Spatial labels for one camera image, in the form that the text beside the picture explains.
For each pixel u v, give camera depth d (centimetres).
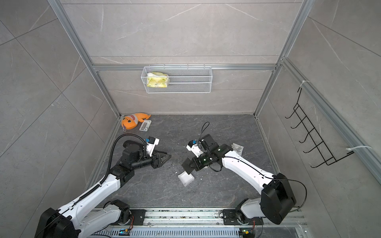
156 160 67
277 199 40
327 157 59
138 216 73
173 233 70
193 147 71
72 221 41
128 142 99
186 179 86
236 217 65
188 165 76
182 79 96
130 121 106
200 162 68
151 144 68
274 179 43
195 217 75
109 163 58
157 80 86
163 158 73
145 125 111
